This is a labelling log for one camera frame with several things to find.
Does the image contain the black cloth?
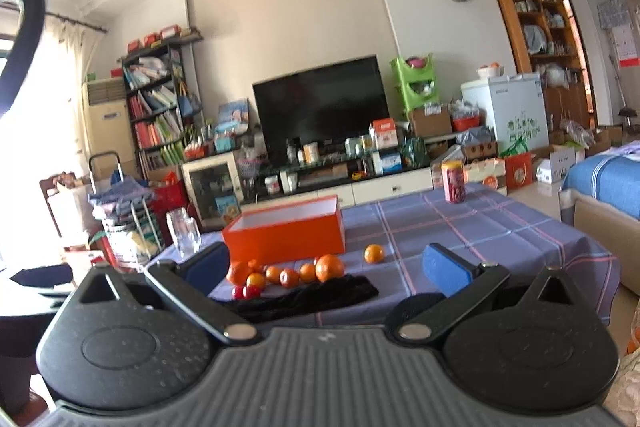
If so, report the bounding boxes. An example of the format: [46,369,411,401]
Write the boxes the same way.
[217,275,380,324]

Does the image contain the dark bookshelf with books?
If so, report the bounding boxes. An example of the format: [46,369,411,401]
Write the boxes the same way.
[119,25,202,178]

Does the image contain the black flat television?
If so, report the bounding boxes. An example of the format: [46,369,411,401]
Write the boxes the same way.
[253,55,390,166]

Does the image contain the black cable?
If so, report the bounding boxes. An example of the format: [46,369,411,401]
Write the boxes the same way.
[0,0,48,120]

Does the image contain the lone small orange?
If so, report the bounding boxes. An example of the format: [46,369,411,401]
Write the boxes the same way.
[363,244,385,265]

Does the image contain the brown cardboard box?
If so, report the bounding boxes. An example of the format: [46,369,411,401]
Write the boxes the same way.
[408,105,452,138]

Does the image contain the blue bed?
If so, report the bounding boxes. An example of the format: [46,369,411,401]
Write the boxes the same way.
[559,141,640,294]

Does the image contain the white floor air conditioner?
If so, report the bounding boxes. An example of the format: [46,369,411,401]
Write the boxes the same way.
[82,77,138,176]

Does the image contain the wooden shelf unit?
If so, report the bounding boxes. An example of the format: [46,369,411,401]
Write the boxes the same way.
[498,0,593,129]

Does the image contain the white TV cabinet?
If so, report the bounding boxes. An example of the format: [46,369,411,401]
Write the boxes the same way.
[241,144,468,211]

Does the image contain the red cherry tomato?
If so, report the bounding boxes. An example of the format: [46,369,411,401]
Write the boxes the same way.
[243,285,262,300]

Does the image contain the blue plaid tablecloth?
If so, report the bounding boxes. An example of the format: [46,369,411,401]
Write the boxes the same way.
[144,182,623,329]

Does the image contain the cart with folded cloths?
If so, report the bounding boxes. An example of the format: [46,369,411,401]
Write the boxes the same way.
[88,150,165,272]

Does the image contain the red can yellow lid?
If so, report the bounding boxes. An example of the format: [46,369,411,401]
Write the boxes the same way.
[442,160,465,204]

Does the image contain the green plastic storage rack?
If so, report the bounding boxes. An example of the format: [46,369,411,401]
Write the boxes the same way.
[390,54,440,116]

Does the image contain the orange white gift bag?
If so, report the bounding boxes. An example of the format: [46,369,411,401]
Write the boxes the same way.
[504,152,534,192]

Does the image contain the small glass door cabinet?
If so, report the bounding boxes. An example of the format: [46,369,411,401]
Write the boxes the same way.
[182,152,244,230]

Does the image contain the clear glass jar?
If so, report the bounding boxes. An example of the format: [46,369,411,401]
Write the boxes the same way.
[166,208,202,258]

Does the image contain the large orange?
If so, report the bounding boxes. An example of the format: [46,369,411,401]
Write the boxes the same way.
[314,255,345,283]

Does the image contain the white chest freezer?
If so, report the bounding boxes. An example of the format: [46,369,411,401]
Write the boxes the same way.
[461,72,549,153]

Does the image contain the orange cardboard box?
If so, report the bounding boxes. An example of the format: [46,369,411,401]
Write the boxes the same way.
[222,196,346,265]

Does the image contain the orange white medicine box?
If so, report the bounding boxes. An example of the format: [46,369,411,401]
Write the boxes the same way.
[370,118,399,150]

